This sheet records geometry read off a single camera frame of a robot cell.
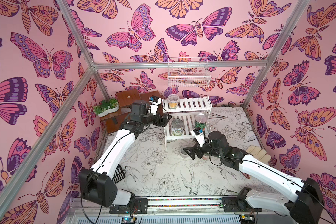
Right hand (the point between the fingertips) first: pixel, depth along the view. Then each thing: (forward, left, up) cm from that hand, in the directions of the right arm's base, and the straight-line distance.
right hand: (187, 145), depth 75 cm
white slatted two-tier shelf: (+24, -4, -1) cm, 25 cm away
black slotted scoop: (-10, +40, -20) cm, 46 cm away
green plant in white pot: (+27, +52, +2) cm, 59 cm away
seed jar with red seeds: (-7, -9, +2) cm, 12 cm away
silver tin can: (+13, +5, -1) cm, 14 cm away
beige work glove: (+6, -49, -19) cm, 53 cm away
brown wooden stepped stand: (+34, +41, +3) cm, 53 cm away
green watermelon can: (+14, -8, +4) cm, 17 cm away
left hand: (+15, +12, +9) cm, 21 cm away
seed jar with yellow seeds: (+22, +8, +13) cm, 27 cm away
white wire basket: (+59, -3, +8) cm, 59 cm away
